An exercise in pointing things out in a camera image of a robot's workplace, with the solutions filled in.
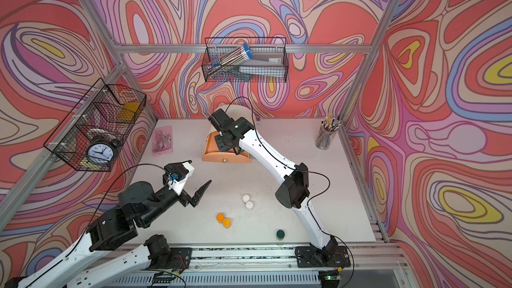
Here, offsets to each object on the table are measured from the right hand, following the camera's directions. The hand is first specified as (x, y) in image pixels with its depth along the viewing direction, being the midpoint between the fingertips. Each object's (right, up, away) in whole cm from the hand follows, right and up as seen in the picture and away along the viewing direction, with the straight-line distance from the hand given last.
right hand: (228, 146), depth 84 cm
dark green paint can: (+22, -34, -7) cm, 41 cm away
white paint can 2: (+9, -25, 0) cm, 27 cm away
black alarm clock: (-42, -1, -17) cm, 45 cm away
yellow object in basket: (-39, +14, -6) cm, 42 cm away
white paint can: (+8, -23, +2) cm, 24 cm away
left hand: (-5, -7, -22) cm, 24 cm away
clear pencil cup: (+47, +5, +13) cm, 49 cm away
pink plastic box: (-40, +2, +24) cm, 46 cm away
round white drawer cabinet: (-5, -2, -5) cm, 8 cm away
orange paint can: (-3, -29, -4) cm, 30 cm away
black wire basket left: (-49, +4, -13) cm, 51 cm away
